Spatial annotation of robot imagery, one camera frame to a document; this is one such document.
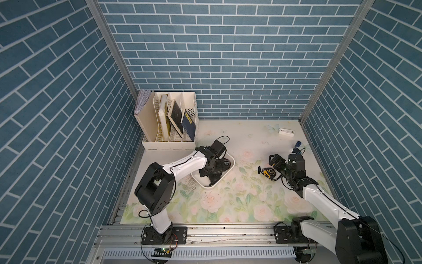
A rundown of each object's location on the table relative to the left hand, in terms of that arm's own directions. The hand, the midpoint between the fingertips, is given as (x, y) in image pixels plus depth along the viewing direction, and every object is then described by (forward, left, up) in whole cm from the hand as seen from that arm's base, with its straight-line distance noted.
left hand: (220, 172), depth 88 cm
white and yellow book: (+25, +31, +19) cm, 44 cm away
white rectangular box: (+32, -46, -2) cm, 56 cm away
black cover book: (+31, +28, +12) cm, 44 cm away
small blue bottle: (+17, -47, +4) cm, 50 cm away
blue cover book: (+30, +21, +4) cm, 37 cm away
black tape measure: (-2, +3, -2) cm, 5 cm away
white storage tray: (-5, +12, 0) cm, 13 cm away
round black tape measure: (+6, -4, -2) cm, 7 cm away
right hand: (+5, -30, +5) cm, 31 cm away
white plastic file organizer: (+42, +21, +15) cm, 49 cm away
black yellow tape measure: (+1, -27, -2) cm, 28 cm away
